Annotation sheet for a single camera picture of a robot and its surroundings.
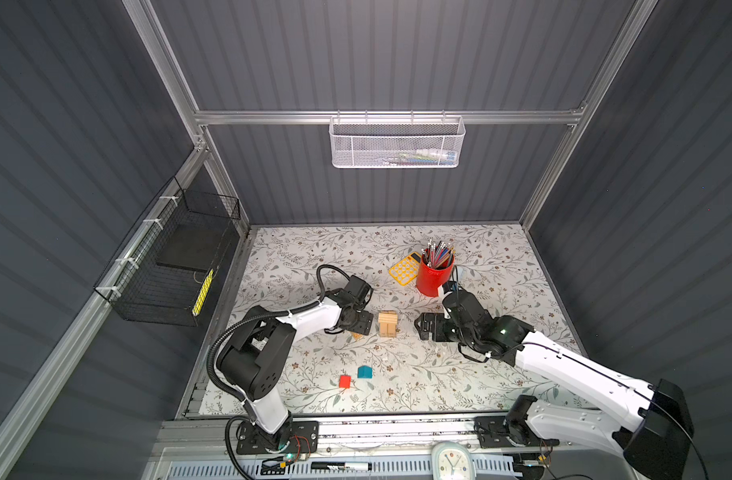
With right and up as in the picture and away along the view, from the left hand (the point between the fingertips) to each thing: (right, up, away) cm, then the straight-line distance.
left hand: (358, 322), depth 93 cm
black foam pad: (-41, +24, -19) cm, 51 cm away
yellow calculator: (+17, +16, +12) cm, 26 cm away
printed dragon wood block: (0, -4, -3) cm, 5 cm away
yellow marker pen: (-35, +9, -27) cm, 45 cm away
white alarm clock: (+23, -26, -25) cm, 43 cm away
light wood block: (+9, 0, -4) cm, 10 cm away
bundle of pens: (+26, +21, +3) cm, 33 cm away
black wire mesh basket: (-47, +17, -21) cm, 54 cm away
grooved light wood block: (+9, +2, -1) cm, 10 cm away
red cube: (-3, -14, -10) cm, 18 cm away
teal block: (+2, -12, -11) cm, 16 cm away
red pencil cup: (+24, +12, +11) cm, 29 cm away
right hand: (+20, +2, -14) cm, 25 cm away
